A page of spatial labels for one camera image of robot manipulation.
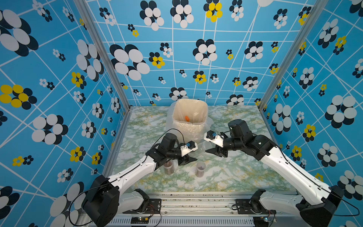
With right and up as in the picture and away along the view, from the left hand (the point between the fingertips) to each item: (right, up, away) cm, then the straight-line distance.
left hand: (196, 153), depth 77 cm
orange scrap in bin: (-5, +19, +22) cm, 29 cm away
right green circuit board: (+32, -33, -6) cm, 47 cm away
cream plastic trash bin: (+2, +24, +17) cm, 30 cm away
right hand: (+7, +7, -6) cm, 11 cm away
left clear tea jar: (-16, -9, +2) cm, 18 cm away
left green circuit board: (-30, -34, -4) cm, 45 cm away
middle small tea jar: (+2, -9, -1) cm, 9 cm away
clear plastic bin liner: (+3, +6, -9) cm, 12 cm away
